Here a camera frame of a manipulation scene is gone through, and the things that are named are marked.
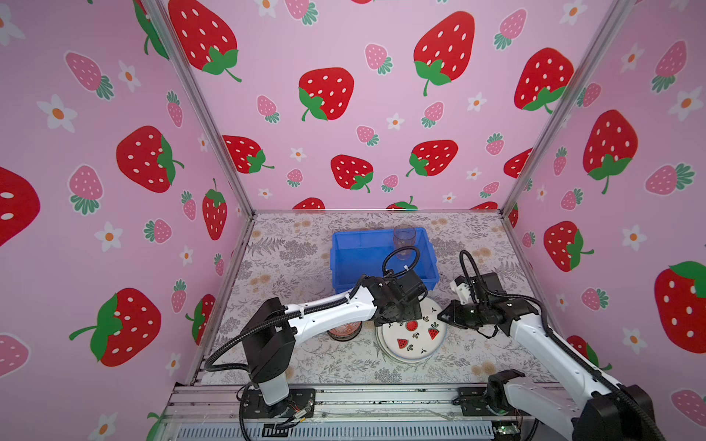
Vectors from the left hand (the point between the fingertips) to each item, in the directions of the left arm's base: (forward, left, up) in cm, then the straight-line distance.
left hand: (410, 316), depth 79 cm
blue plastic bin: (+32, +17, -12) cm, 38 cm away
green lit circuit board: (-26, -24, -12) cm, 37 cm away
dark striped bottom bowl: (-3, +19, -4) cm, 19 cm away
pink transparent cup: (+33, -1, -2) cm, 33 cm away
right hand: (+1, -9, -2) cm, 9 cm away
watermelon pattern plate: (-5, -1, -6) cm, 8 cm away
